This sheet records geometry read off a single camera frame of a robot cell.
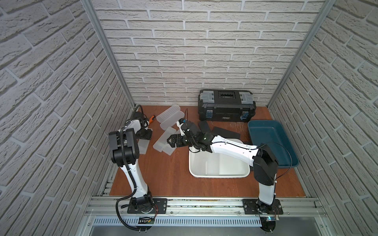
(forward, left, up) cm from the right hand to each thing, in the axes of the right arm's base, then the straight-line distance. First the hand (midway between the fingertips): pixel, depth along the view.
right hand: (174, 139), depth 80 cm
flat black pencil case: (+14, -35, -18) cm, 42 cm away
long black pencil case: (+20, -20, -16) cm, 32 cm away
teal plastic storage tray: (+11, -68, -17) cm, 71 cm away
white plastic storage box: (-9, -18, -16) cm, 25 cm away
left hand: (+15, +22, -14) cm, 30 cm away
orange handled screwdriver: (+29, +19, -14) cm, 37 cm away
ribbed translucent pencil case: (+35, +7, -15) cm, 39 cm away
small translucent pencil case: (+5, +21, -12) cm, 25 cm away
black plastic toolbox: (+25, -35, 0) cm, 43 cm away
